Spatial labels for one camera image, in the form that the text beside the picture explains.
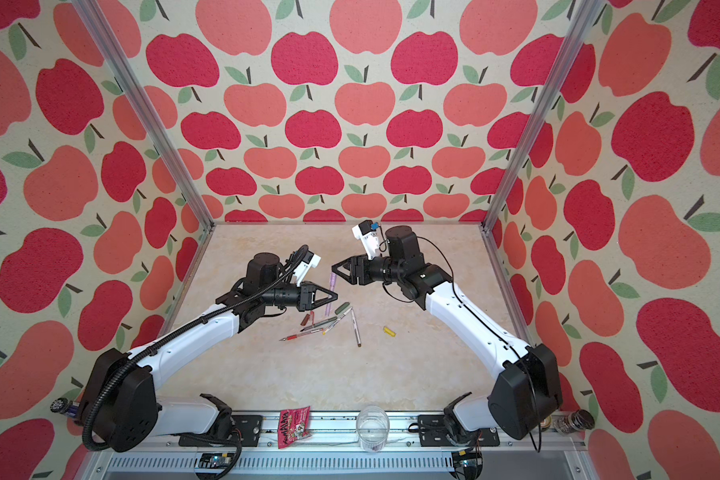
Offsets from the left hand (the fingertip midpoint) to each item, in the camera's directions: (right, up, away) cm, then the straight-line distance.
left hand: (338, 300), depth 74 cm
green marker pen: (-7, -11, +19) cm, 23 cm away
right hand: (+2, +9, 0) cm, 9 cm away
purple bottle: (-55, -20, -13) cm, 60 cm away
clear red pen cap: (-10, -9, +22) cm, 25 cm away
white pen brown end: (+4, -12, +18) cm, 22 cm away
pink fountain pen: (-2, +3, +1) cm, 4 cm away
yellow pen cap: (+15, -13, +17) cm, 26 cm away
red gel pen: (-13, -13, +17) cm, 25 cm away
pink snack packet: (-11, -32, 0) cm, 34 cm away
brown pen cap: (-12, -9, +21) cm, 26 cm away
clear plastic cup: (+9, -34, +2) cm, 35 cm away
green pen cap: (0, -6, +22) cm, 22 cm away
